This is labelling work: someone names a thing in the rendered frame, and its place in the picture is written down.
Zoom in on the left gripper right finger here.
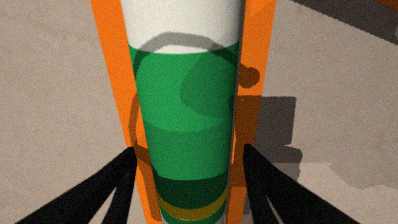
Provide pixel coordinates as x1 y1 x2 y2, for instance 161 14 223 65
243 144 360 224

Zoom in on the green and white sealant cartridge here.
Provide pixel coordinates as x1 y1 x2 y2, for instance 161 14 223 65
120 0 242 224

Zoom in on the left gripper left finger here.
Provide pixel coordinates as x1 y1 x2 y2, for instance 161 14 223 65
15 146 138 224

